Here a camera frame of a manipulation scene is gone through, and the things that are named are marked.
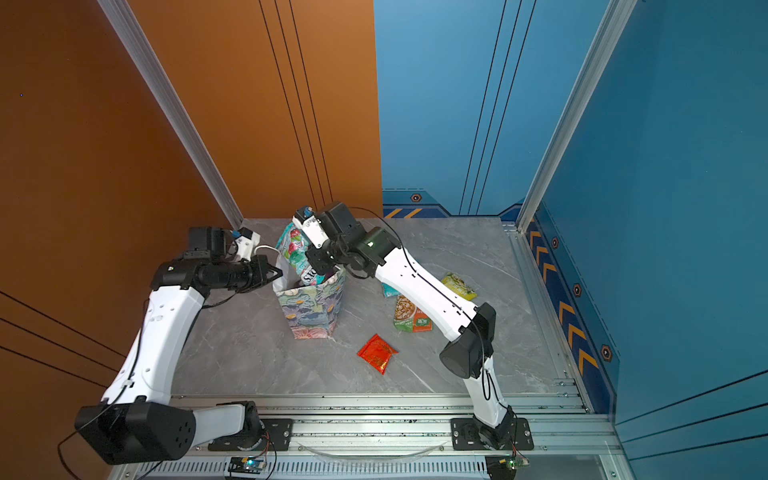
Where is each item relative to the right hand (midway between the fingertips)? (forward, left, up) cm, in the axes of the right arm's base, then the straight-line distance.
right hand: (308, 252), depth 72 cm
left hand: (-1, +8, -5) cm, 9 cm away
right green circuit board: (-39, -48, -31) cm, 70 cm away
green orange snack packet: (-2, -25, -30) cm, 40 cm away
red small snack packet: (-13, -15, -30) cm, 36 cm away
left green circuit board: (-40, +15, -32) cm, 53 cm away
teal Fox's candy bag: (+1, +4, +2) cm, 5 cm away
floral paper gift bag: (-8, +1, -14) cm, 16 cm away
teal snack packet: (+6, -19, -27) cm, 34 cm away
